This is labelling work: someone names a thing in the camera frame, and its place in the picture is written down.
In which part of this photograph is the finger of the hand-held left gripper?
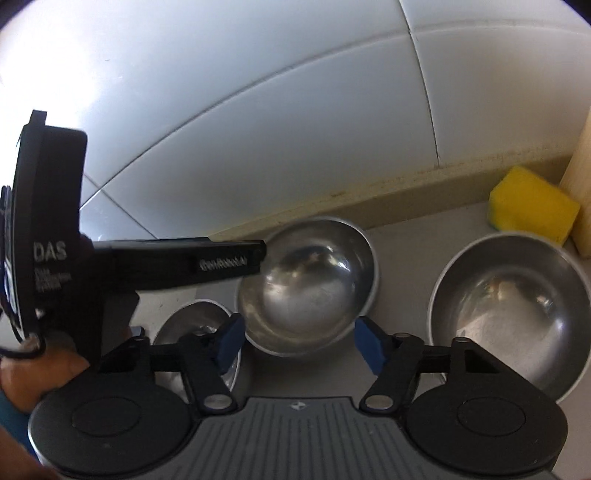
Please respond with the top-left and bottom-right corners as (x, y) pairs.
(92, 237), (267, 294)

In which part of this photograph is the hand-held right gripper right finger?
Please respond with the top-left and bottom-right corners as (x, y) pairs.
(355, 315), (509, 415)

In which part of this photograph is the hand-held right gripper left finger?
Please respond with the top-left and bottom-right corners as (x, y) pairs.
(95, 313), (246, 415)

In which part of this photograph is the steel bowl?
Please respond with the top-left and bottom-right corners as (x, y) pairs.
(235, 219), (382, 357)
(427, 232), (591, 403)
(151, 299), (242, 393)

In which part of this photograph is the person's left hand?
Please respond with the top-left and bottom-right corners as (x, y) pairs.
(0, 335), (90, 411)

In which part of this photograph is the yellow sponge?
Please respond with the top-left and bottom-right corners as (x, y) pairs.
(488, 166), (581, 245)

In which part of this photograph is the wooden knife block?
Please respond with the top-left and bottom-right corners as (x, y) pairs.
(561, 108), (591, 257)

